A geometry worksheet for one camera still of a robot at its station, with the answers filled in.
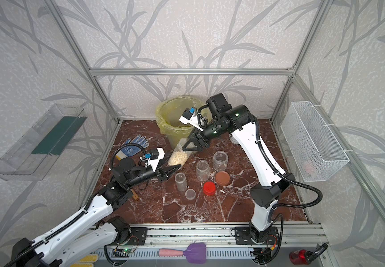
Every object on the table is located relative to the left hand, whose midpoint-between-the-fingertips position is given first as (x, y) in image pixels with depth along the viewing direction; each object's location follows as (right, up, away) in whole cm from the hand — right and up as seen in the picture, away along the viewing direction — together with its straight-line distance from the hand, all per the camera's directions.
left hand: (176, 161), depth 67 cm
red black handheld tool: (+48, -35, -6) cm, 60 cm away
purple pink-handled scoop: (+8, -39, +3) cm, 40 cm away
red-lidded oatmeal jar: (+11, -7, +15) cm, 20 cm away
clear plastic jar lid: (+4, -21, +20) cm, 29 cm away
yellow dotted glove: (-37, -42, +1) cm, 56 cm away
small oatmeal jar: (0, -12, +14) cm, 18 cm away
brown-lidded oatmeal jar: (+20, -3, +22) cm, 31 cm away
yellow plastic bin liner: (-9, +25, +29) cm, 40 cm away
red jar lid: (+14, -17, +20) cm, 30 cm away
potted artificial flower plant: (+31, +7, +40) cm, 51 cm away
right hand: (+5, +8, -3) cm, 10 cm away
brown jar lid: (+22, -14, +25) cm, 36 cm away
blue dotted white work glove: (-36, +1, +36) cm, 50 cm away
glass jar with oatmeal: (+1, +2, -2) cm, 3 cm away
